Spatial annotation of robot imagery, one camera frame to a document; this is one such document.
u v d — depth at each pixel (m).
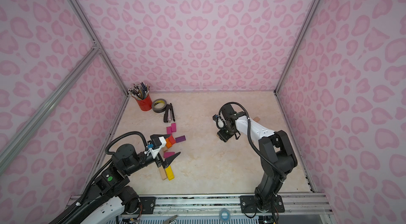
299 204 0.75
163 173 0.82
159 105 1.12
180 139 0.95
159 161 0.60
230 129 0.71
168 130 0.98
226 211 0.71
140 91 1.00
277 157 0.46
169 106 1.11
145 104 1.05
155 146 0.54
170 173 0.82
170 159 0.64
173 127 1.01
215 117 0.85
